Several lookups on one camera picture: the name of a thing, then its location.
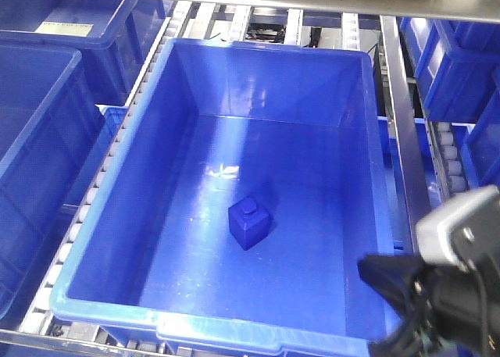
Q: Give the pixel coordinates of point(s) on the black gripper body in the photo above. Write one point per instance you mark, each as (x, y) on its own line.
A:
(394, 283)

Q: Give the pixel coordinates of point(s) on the small blue plastic box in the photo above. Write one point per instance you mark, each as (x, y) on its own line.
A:
(250, 226)

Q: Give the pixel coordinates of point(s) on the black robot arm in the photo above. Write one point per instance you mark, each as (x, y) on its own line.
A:
(461, 306)

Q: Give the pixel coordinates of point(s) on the large blue plastic bin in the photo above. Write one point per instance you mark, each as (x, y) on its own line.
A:
(273, 158)

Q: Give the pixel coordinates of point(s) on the steel roller rack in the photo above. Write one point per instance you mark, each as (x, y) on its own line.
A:
(401, 99)

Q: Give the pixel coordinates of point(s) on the row of blue bins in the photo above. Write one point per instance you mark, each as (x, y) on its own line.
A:
(39, 138)

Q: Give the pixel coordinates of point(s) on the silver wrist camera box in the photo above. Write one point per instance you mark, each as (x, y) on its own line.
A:
(445, 228)

